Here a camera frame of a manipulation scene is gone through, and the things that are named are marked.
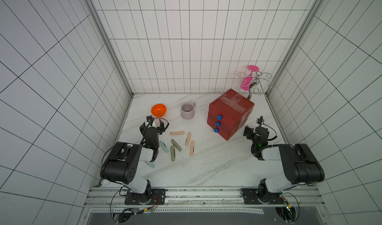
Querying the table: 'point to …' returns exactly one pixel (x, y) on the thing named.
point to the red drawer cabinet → (228, 127)
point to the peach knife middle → (188, 139)
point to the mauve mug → (187, 110)
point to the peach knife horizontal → (173, 133)
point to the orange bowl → (158, 110)
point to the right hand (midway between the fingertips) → (256, 125)
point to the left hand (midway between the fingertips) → (152, 122)
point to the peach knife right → (192, 148)
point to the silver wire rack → (258, 82)
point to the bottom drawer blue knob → (216, 130)
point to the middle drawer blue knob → (218, 124)
